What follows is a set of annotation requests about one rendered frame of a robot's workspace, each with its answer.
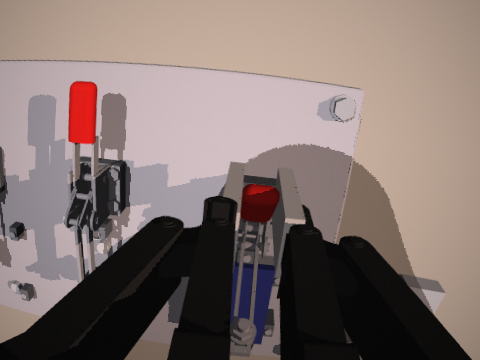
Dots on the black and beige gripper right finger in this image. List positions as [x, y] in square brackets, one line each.
[388, 321]

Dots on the light grey fixture plate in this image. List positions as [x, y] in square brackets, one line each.
[177, 128]

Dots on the blue rectangular plate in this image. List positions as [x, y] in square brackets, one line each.
[265, 277]

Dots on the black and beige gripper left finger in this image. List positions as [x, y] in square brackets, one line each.
[104, 316]

